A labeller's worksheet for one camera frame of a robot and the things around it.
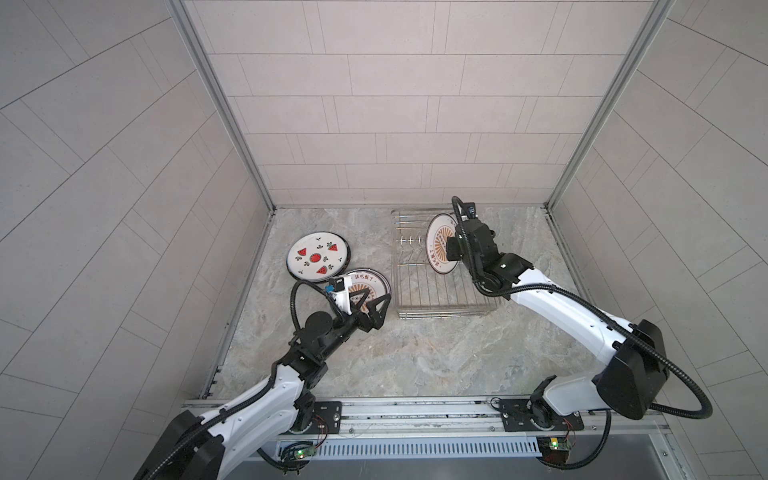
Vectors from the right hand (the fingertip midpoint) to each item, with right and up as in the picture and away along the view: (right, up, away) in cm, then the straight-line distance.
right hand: (451, 233), depth 81 cm
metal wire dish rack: (-7, -18, +12) cm, 23 cm away
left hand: (-17, -15, -6) cm, 24 cm away
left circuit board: (-35, -48, -16) cm, 61 cm away
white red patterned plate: (-22, -15, +13) cm, 30 cm away
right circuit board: (+22, -50, -13) cm, 56 cm away
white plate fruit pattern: (-41, -8, +18) cm, 46 cm away
